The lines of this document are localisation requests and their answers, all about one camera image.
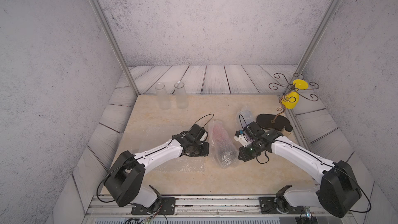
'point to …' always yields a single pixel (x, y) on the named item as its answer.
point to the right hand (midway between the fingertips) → (241, 157)
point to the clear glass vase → (164, 98)
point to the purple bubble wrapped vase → (244, 117)
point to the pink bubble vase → (225, 151)
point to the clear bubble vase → (181, 95)
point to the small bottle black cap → (288, 128)
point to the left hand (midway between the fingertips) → (211, 153)
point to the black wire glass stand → (270, 122)
